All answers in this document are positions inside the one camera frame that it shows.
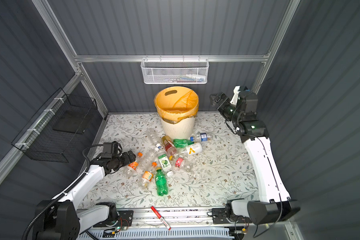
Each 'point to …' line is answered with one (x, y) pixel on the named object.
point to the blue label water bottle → (201, 137)
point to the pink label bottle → (180, 162)
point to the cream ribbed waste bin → (182, 130)
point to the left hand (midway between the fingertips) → (129, 158)
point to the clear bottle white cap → (148, 160)
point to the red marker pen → (161, 218)
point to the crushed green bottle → (182, 143)
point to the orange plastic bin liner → (174, 103)
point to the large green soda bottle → (160, 178)
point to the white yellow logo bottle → (192, 149)
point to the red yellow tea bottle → (168, 145)
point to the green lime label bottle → (164, 162)
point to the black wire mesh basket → (56, 127)
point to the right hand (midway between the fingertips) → (215, 101)
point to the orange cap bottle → (130, 170)
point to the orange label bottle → (148, 176)
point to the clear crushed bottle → (154, 136)
